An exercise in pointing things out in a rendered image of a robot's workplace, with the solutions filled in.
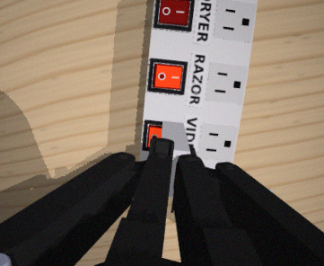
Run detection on white power strip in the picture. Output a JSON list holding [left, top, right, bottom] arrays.
[[139, 0, 258, 169]]

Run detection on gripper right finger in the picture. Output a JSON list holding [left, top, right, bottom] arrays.
[[170, 122, 324, 266]]

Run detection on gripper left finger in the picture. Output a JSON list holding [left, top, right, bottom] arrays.
[[0, 120, 176, 266]]

